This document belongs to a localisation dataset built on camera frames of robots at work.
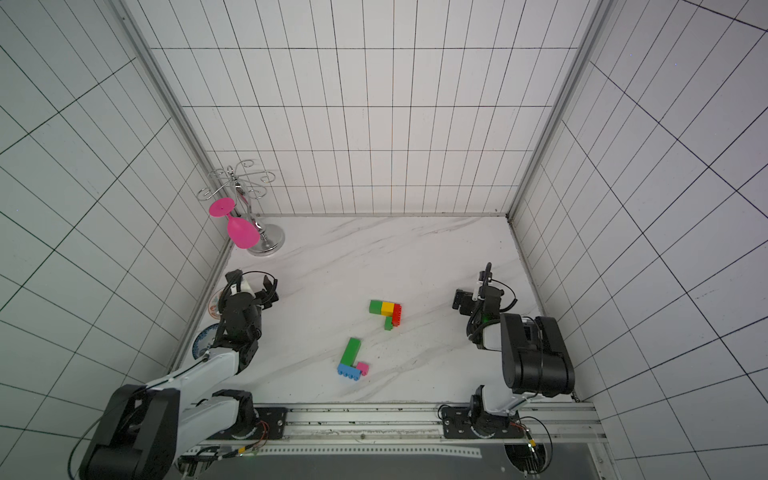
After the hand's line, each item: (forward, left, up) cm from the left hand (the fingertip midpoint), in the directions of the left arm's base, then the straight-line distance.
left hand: (252, 285), depth 88 cm
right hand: (+4, -70, -8) cm, 71 cm away
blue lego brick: (-22, -31, -8) cm, 38 cm away
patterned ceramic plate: (-4, +13, -6) cm, 15 cm away
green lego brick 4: (-18, -30, -8) cm, 36 cm away
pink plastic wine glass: (+16, +6, +6) cm, 18 cm away
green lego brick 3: (-14, -31, -8) cm, 35 cm away
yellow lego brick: (-4, -41, -8) cm, 42 cm away
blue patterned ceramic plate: (-14, +12, -7) cm, 20 cm away
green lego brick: (-3, -37, -8) cm, 38 cm away
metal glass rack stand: (+25, +4, -9) cm, 27 cm away
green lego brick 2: (-7, -41, -10) cm, 43 cm away
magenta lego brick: (-21, -34, -8) cm, 41 cm away
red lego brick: (-5, -44, -8) cm, 45 cm away
